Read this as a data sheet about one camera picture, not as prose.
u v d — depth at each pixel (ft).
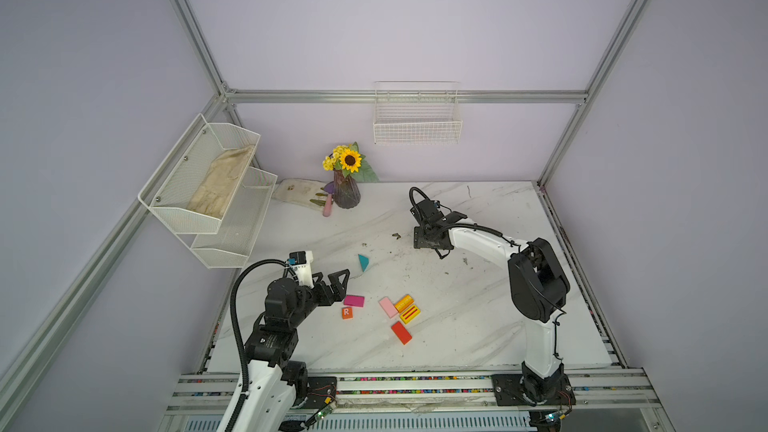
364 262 3.22
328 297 2.24
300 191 3.88
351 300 2.99
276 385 1.73
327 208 3.64
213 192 2.52
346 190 3.74
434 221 2.38
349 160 3.13
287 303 1.89
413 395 2.45
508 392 2.41
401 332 2.74
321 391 2.41
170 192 2.25
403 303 2.89
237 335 1.74
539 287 1.70
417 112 3.11
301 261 2.22
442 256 2.65
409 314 2.81
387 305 2.89
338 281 2.29
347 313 2.82
